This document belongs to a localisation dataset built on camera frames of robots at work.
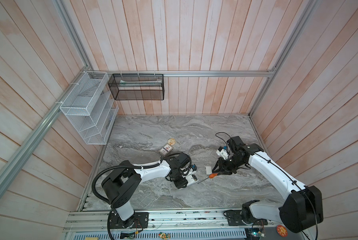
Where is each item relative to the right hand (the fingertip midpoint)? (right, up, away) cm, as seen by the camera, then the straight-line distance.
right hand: (214, 171), depth 79 cm
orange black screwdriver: (-2, -3, -1) cm, 3 cm away
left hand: (-18, -9, +6) cm, 21 cm away
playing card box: (-28, +9, +19) cm, 35 cm away
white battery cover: (-1, -3, +11) cm, 11 cm away
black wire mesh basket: (-48, +53, +25) cm, 76 cm away
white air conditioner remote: (-12, -7, +7) cm, 15 cm away
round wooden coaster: (-24, +14, +25) cm, 38 cm away
